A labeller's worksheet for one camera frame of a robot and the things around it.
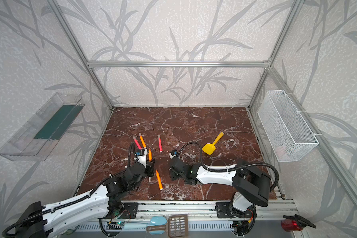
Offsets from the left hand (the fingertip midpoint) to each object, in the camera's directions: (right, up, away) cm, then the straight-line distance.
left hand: (157, 156), depth 81 cm
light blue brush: (+1, -29, -9) cm, 30 cm away
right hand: (+7, -6, +3) cm, 10 cm away
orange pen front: (+1, -14, +2) cm, 14 cm away
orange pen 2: (-3, +1, -4) cm, 5 cm away
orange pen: (-14, +6, +19) cm, 25 cm away
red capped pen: (-2, +4, +18) cm, 18 cm away
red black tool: (+62, -23, -19) cm, 69 cm away
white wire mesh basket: (+60, +14, -18) cm, 64 cm away
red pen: (-18, +5, +18) cm, 26 cm away
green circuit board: (-19, -32, -9) cm, 38 cm away
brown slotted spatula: (+12, -31, -10) cm, 35 cm away
